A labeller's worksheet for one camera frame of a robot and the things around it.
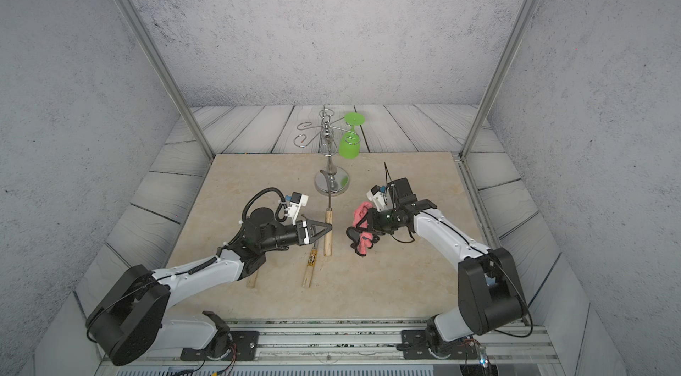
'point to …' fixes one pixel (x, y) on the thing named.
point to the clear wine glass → (328, 147)
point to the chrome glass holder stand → (332, 180)
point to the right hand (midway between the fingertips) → (360, 226)
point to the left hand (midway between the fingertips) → (332, 232)
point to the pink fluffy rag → (365, 238)
